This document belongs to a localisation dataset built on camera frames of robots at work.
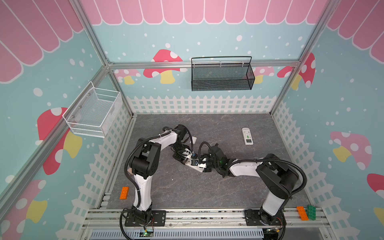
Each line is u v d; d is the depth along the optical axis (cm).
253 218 74
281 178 47
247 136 105
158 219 74
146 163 54
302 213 76
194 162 76
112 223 74
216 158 71
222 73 94
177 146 83
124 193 81
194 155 83
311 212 75
